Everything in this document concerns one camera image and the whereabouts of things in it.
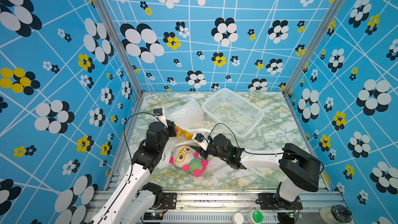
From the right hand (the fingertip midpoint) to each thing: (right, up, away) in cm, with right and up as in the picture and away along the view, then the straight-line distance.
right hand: (193, 142), depth 79 cm
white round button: (+20, -28, -16) cm, 38 cm away
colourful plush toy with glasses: (-4, -9, +1) cm, 10 cm away
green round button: (+27, -26, -17) cm, 41 cm away
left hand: (-11, +12, -4) cm, 17 cm away
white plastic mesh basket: (+29, +13, +28) cm, 42 cm away
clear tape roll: (+59, -25, -17) cm, 66 cm away
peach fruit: (-10, +3, +14) cm, 18 cm away
